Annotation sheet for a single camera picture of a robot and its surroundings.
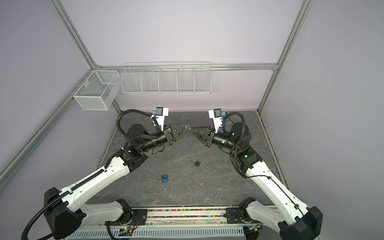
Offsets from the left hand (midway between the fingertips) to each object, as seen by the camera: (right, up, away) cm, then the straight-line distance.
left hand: (190, 129), depth 58 cm
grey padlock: (+2, -22, +34) cm, 40 cm away
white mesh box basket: (-62, +25, +39) cm, 77 cm away
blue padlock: (-17, -30, +29) cm, 45 cm away
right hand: (0, -1, +2) cm, 2 cm away
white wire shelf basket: (-18, +34, +42) cm, 57 cm away
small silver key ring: (+5, -32, +26) cm, 42 cm away
